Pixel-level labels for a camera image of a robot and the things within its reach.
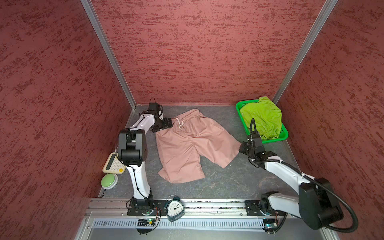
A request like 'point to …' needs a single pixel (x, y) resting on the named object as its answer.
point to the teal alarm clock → (174, 207)
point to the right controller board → (270, 225)
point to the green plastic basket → (284, 133)
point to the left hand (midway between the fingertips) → (166, 128)
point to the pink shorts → (193, 135)
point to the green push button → (109, 181)
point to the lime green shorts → (267, 115)
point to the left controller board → (145, 222)
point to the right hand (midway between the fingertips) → (240, 147)
